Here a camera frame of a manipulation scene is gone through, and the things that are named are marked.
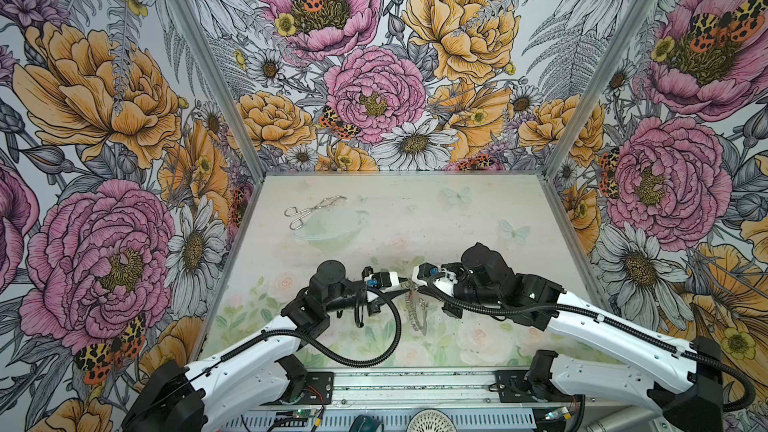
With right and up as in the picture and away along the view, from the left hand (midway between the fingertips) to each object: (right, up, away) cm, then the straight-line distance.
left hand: (404, 287), depth 73 cm
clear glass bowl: (-23, +11, +33) cm, 41 cm away
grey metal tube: (+49, -27, -6) cm, 56 cm away
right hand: (+5, -1, -3) cm, 6 cm away
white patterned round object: (+6, -29, -5) cm, 30 cm away
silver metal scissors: (-39, +17, +37) cm, 56 cm away
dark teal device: (-8, -25, -10) cm, 28 cm away
